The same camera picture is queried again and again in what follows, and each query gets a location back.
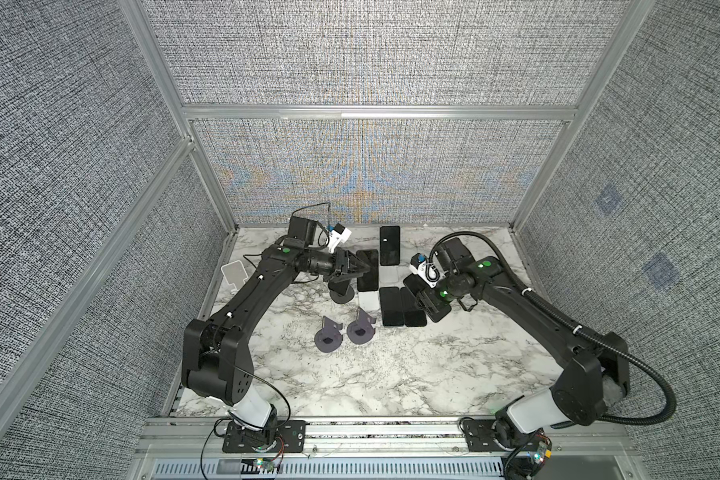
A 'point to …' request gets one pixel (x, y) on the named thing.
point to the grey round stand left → (329, 338)
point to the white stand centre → (369, 300)
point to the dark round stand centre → (342, 299)
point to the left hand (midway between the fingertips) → (365, 271)
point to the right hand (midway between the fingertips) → (426, 294)
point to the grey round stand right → (362, 330)
